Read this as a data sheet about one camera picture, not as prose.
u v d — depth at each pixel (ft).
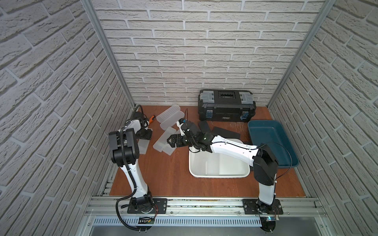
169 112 3.73
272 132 3.37
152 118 3.57
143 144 3.01
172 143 2.33
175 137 2.30
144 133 2.88
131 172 1.86
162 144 3.08
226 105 3.20
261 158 1.51
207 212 2.39
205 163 2.87
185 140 2.25
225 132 3.42
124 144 1.84
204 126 3.46
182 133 2.13
